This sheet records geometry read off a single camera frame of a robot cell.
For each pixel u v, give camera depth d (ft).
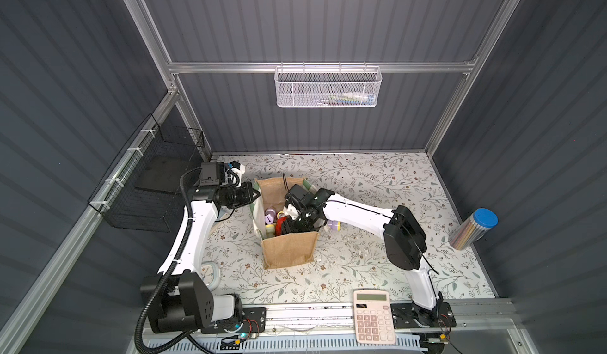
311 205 2.13
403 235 1.80
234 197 2.22
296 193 2.29
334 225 2.99
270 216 2.84
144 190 2.33
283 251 2.62
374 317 2.37
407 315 2.36
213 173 2.04
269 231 2.82
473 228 2.54
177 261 1.37
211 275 2.65
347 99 2.99
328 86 4.04
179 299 1.30
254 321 2.37
